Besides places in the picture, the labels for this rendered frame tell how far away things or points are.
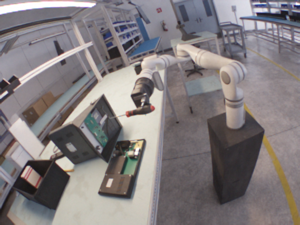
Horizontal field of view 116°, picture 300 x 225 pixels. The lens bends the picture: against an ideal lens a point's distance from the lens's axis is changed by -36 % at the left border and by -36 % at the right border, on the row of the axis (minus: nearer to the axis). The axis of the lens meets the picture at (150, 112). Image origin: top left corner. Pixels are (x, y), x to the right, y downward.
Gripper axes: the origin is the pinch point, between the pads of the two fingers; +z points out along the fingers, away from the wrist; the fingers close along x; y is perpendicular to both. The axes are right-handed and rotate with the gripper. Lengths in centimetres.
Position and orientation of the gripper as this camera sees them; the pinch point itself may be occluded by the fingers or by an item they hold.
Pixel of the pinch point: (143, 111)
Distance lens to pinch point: 45.6
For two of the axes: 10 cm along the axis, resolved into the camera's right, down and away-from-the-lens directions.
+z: -1.1, 6.4, -7.6
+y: -9.3, 2.1, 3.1
